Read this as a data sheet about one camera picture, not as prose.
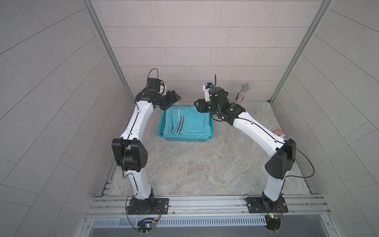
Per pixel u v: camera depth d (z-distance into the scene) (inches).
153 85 25.4
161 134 34.2
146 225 25.7
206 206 28.5
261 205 25.7
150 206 25.4
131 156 18.9
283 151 18.2
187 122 35.1
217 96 22.3
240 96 37.2
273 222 27.1
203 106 27.1
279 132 38.9
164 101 27.9
